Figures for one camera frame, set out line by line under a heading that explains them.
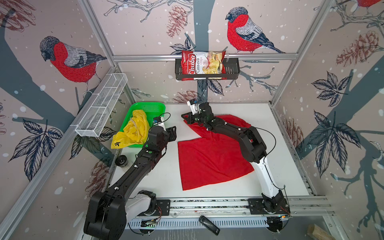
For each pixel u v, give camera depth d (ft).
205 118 2.59
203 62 2.88
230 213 2.39
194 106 2.78
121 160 2.56
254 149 1.92
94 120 2.34
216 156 3.00
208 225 2.16
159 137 2.10
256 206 2.40
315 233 2.08
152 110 3.51
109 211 1.29
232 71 3.05
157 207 2.39
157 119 2.35
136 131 3.11
